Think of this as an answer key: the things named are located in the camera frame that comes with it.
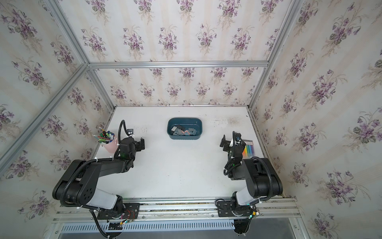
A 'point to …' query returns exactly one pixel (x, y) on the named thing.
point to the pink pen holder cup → (112, 147)
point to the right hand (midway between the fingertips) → (235, 137)
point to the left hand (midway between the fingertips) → (133, 139)
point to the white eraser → (174, 128)
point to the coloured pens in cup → (105, 137)
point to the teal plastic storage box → (184, 128)
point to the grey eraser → (179, 132)
